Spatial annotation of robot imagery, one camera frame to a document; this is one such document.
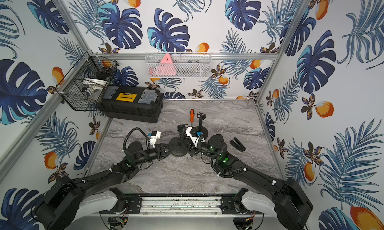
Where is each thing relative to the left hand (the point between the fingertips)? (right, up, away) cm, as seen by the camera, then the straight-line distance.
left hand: (175, 147), depth 72 cm
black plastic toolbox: (-31, +23, +24) cm, 46 cm away
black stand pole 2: (+4, +10, -12) cm, 16 cm away
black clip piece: (+36, -3, +21) cm, 42 cm away
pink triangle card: (-8, +44, +18) cm, 48 cm away
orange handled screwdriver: (+8, +16, +37) cm, 41 cm away
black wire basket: (-57, +32, +17) cm, 68 cm away
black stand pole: (+13, +14, +13) cm, 24 cm away
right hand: (+3, +6, -2) cm, 7 cm away
